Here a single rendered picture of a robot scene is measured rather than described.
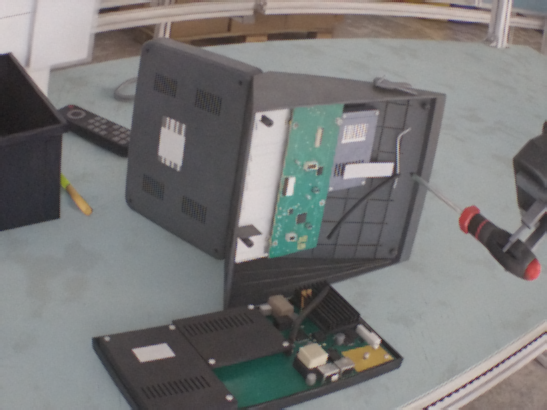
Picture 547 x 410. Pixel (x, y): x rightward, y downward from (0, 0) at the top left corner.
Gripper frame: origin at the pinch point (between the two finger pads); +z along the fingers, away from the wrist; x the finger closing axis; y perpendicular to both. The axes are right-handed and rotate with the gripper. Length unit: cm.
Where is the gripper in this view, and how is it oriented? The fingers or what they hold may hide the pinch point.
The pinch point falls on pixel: (505, 260)
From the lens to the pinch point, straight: 59.7
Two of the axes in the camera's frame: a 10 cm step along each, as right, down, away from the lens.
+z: -7.7, 6.1, -1.9
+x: -3.3, -6.4, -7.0
